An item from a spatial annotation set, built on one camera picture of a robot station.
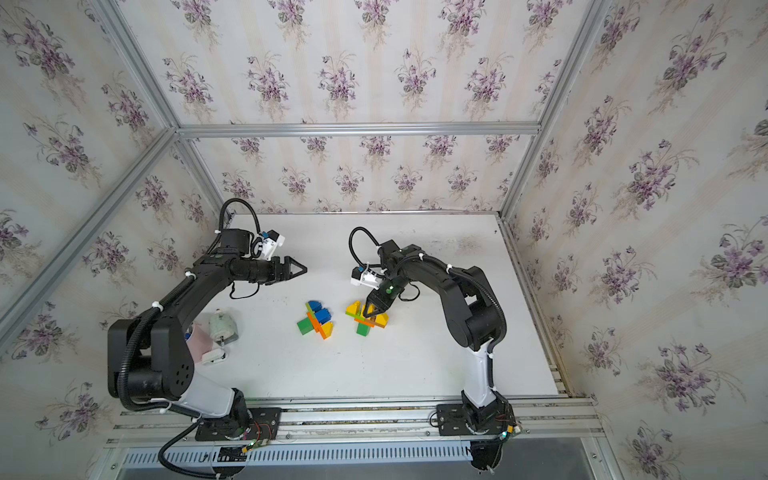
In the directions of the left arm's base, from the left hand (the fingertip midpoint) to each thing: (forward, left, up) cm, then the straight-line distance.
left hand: (297, 272), depth 85 cm
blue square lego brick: (-7, -7, -13) cm, 16 cm away
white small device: (-15, +19, -7) cm, 25 cm away
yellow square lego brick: (-11, -25, -7) cm, 28 cm away
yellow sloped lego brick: (-12, -8, -13) cm, 19 cm away
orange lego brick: (-11, -21, -10) cm, 26 cm away
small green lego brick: (-10, -1, -14) cm, 18 cm away
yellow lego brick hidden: (-8, -17, -7) cm, 20 cm away
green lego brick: (-13, -19, -11) cm, 26 cm away
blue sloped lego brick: (-4, -4, -13) cm, 14 cm away
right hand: (-7, -23, -10) cm, 26 cm away
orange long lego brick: (-11, -5, -13) cm, 18 cm away
